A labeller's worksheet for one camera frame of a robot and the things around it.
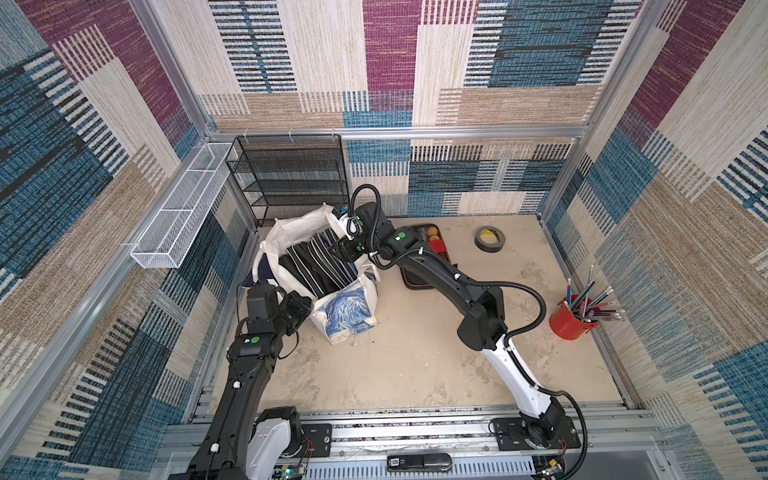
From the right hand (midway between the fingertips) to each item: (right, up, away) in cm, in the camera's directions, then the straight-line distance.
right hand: (344, 245), depth 88 cm
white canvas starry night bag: (+2, -19, -7) cm, 20 cm away
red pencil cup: (+65, -23, 0) cm, 69 cm away
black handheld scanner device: (+20, -48, -21) cm, 56 cm away
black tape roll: (+48, 0, +23) cm, 54 cm away
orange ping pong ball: (+29, +6, +26) cm, 40 cm away
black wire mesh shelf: (-22, +27, +19) cm, 40 cm away
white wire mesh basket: (-39, +1, -17) cm, 43 cm away
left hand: (-7, -14, -7) cm, 17 cm away
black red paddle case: (+31, +1, +23) cm, 39 cm away
